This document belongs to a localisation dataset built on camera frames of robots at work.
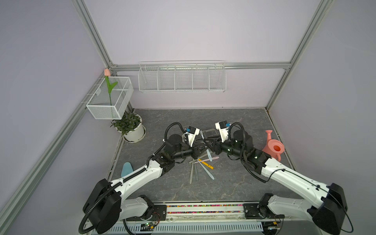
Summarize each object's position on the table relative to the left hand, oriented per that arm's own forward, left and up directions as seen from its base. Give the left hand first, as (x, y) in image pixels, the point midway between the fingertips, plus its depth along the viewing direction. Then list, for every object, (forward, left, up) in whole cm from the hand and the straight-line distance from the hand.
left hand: (209, 147), depth 72 cm
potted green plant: (+22, +45, -7) cm, 50 cm away
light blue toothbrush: (-2, 0, -4) cm, 4 cm away
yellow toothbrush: (0, 0, -22) cm, 22 cm away
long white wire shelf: (+52, +10, +7) cm, 54 cm away
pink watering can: (+3, -40, -11) cm, 42 cm away
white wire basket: (+21, +54, +13) cm, 59 cm away
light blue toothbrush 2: (-5, -2, -23) cm, 24 cm away
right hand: (+3, +2, +4) cm, 5 cm away
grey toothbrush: (-4, +6, -23) cm, 24 cm away
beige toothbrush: (-6, +10, -22) cm, 25 cm away
